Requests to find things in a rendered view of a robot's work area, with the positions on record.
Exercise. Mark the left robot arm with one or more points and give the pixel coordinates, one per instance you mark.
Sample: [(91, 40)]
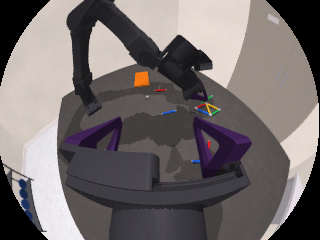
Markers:
[(142, 48)]

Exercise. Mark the orange flat bar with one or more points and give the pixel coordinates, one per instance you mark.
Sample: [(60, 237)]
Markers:
[(141, 79)]

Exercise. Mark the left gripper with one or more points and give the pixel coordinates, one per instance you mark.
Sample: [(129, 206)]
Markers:
[(199, 87)]

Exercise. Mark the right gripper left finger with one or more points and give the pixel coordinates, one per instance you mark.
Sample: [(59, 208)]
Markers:
[(90, 137)]

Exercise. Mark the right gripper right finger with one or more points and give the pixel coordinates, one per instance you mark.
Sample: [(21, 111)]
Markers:
[(232, 146)]

